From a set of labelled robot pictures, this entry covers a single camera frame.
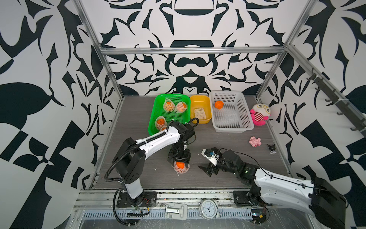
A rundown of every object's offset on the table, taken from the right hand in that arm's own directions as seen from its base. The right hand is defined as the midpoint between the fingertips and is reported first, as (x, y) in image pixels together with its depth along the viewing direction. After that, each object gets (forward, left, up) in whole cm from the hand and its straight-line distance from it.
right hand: (202, 155), depth 79 cm
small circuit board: (-26, -26, -11) cm, 39 cm away
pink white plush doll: (+32, -44, -4) cm, 55 cm away
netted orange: (-8, +12, +3) cm, 14 cm away
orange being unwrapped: (+41, -16, -4) cm, 44 cm away
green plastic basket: (+37, +29, -5) cm, 48 cm away
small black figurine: (+8, -46, -9) cm, 47 cm away
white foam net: (+33, -1, -4) cm, 34 cm away
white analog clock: (-24, -2, -6) cm, 25 cm away
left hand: (-4, +12, -1) cm, 12 cm away
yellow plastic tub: (+46, -7, -8) cm, 47 cm away
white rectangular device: (-25, +14, -7) cm, 29 cm away
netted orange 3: (+37, +12, -2) cm, 39 cm away
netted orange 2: (+38, +21, -2) cm, 44 cm away
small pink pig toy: (+12, -35, -7) cm, 38 cm away
